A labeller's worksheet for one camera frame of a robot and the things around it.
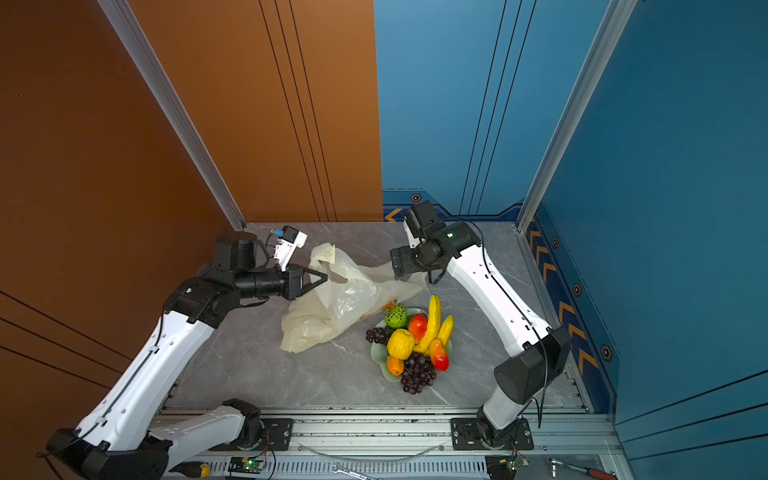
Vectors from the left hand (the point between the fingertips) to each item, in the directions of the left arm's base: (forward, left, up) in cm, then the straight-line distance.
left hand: (326, 276), depth 66 cm
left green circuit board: (-32, +20, -33) cm, 50 cm away
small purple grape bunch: (-3, -11, -25) cm, 27 cm away
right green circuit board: (-31, -44, -31) cm, 62 cm away
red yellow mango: (-9, -27, -22) cm, 36 cm away
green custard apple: (+1, -16, -21) cm, 26 cm away
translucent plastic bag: (-5, -3, 0) cm, 6 cm away
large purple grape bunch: (-13, -22, -23) cm, 34 cm away
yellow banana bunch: (-1, -26, -20) cm, 33 cm away
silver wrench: (-34, -7, -32) cm, 47 cm away
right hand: (+9, -19, -7) cm, 22 cm away
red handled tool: (-33, -63, -31) cm, 77 cm away
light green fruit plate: (-7, -11, -27) cm, 30 cm away
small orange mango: (-12, -16, -23) cm, 30 cm away
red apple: (-2, -22, -21) cm, 30 cm away
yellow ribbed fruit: (-8, -17, -19) cm, 27 cm away
